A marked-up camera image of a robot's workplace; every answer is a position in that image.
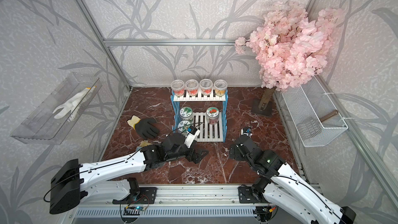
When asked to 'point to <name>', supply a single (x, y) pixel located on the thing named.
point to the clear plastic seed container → (205, 86)
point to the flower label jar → (183, 126)
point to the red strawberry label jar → (212, 115)
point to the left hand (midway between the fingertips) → (203, 149)
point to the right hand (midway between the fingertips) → (236, 147)
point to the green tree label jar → (186, 114)
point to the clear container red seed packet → (178, 86)
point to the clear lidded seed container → (192, 86)
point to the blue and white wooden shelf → (212, 126)
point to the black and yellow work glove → (146, 128)
